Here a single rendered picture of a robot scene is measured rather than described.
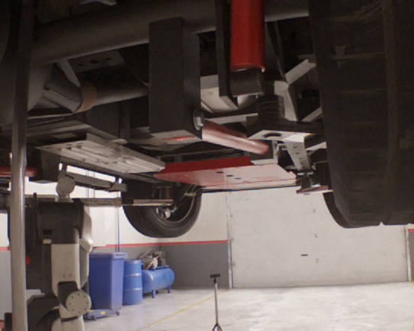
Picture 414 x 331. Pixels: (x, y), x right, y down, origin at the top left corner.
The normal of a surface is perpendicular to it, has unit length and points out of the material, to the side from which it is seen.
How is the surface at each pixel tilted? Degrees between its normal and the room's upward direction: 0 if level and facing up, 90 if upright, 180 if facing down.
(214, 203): 90
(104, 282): 93
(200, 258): 90
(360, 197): 157
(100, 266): 93
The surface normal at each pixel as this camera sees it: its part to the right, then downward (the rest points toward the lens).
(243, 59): -0.28, -0.09
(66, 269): 0.43, -0.15
